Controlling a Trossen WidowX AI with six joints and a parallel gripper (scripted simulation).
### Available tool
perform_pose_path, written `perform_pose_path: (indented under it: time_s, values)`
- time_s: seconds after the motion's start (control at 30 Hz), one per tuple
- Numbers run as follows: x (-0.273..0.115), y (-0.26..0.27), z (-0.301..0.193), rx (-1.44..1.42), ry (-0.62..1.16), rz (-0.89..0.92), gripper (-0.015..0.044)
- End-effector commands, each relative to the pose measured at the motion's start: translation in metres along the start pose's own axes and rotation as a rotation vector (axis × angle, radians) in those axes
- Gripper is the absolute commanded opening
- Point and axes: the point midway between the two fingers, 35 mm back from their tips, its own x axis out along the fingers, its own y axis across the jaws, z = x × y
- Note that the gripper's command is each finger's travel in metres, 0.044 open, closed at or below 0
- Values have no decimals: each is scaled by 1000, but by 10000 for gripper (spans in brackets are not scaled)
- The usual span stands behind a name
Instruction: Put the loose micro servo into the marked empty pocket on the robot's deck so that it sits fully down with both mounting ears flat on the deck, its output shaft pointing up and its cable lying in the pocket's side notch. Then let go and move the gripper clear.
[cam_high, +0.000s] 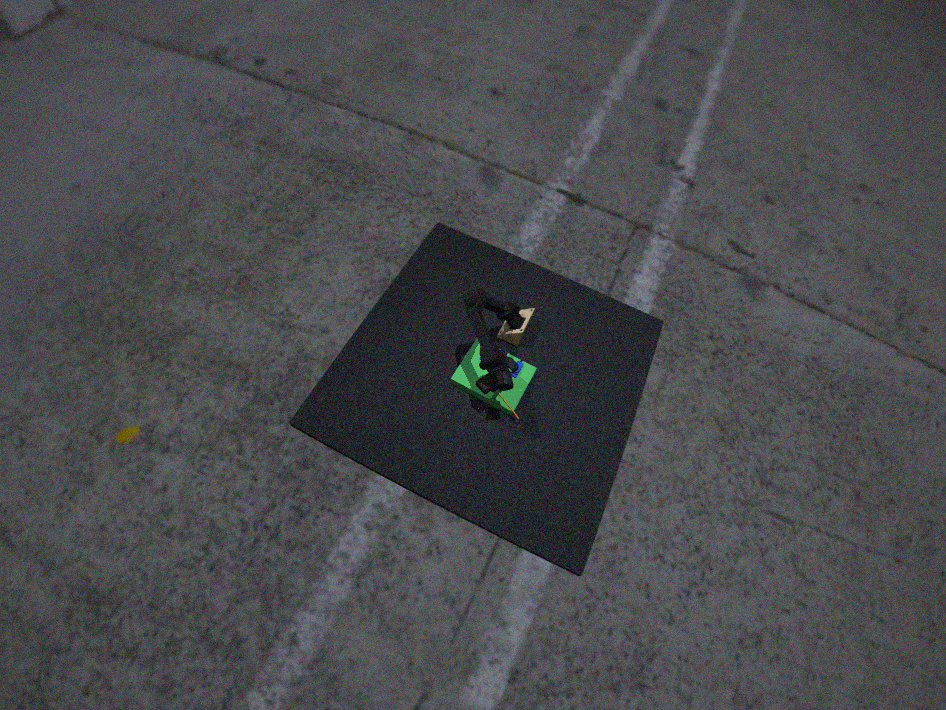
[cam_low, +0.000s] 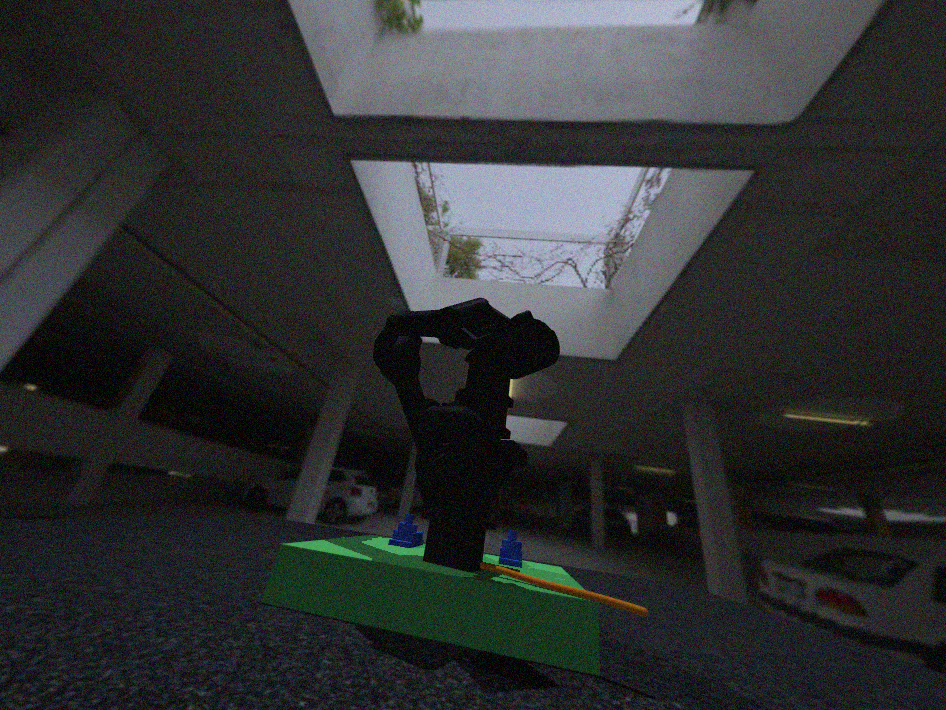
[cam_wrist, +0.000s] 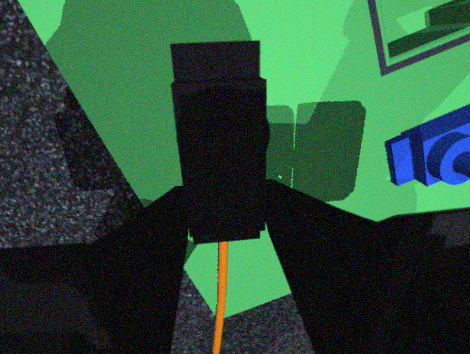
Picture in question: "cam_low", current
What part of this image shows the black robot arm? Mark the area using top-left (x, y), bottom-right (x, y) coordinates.
top-left (373, 298), bottom-right (560, 510)

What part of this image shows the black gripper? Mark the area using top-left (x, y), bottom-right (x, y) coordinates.
top-left (417, 379), bottom-right (527, 519)

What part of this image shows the green flat platform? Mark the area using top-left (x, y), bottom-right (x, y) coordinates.
top-left (261, 514), bottom-right (600, 676)

